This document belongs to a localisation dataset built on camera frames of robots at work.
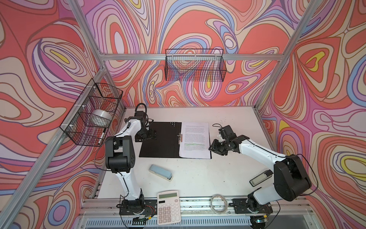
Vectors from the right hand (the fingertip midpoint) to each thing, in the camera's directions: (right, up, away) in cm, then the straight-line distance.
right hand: (211, 152), depth 87 cm
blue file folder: (-29, +3, +12) cm, 32 cm away
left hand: (-40, +8, +8) cm, 42 cm away
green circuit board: (-40, -32, -16) cm, 53 cm away
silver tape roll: (-59, +23, -14) cm, 65 cm away
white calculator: (-25, -25, -15) cm, 39 cm away
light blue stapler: (-31, -11, -6) cm, 33 cm away
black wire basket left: (-66, +20, -16) cm, 71 cm away
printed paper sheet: (-9, +5, +13) cm, 17 cm away
